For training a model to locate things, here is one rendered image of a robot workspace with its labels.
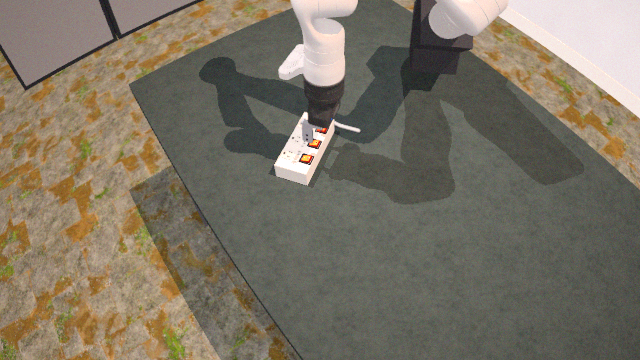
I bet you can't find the white power strip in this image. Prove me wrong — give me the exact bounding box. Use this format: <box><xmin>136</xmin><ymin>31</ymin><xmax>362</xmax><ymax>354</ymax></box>
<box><xmin>274</xmin><ymin>112</ymin><xmax>335</xmax><ymax>185</ymax></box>

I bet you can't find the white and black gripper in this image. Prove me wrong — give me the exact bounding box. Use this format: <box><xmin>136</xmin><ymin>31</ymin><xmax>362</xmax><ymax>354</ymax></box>
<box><xmin>279</xmin><ymin>44</ymin><xmax>346</xmax><ymax>143</ymax></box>

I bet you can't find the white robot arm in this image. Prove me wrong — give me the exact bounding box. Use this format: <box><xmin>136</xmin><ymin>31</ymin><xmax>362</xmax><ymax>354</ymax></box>
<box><xmin>290</xmin><ymin>0</ymin><xmax>509</xmax><ymax>64</ymax></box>

